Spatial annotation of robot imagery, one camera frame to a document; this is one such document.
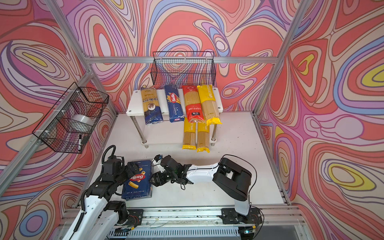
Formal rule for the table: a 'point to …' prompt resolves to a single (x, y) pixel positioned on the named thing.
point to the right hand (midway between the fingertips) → (155, 182)
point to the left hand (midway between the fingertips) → (134, 167)
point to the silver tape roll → (83, 118)
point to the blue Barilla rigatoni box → (139, 185)
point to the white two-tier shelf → (163, 133)
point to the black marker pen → (80, 142)
